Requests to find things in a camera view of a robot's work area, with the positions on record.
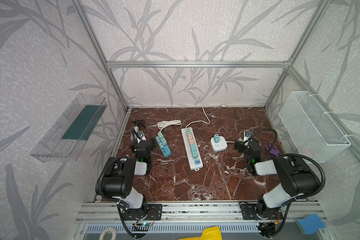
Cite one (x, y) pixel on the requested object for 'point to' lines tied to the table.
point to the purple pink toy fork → (274, 151)
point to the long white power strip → (191, 149)
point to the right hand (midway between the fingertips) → (245, 134)
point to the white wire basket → (314, 133)
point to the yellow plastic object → (211, 233)
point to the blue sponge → (310, 224)
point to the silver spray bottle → (137, 123)
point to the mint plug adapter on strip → (188, 130)
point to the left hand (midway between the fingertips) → (144, 133)
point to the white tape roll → (107, 229)
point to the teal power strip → (165, 149)
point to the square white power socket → (219, 146)
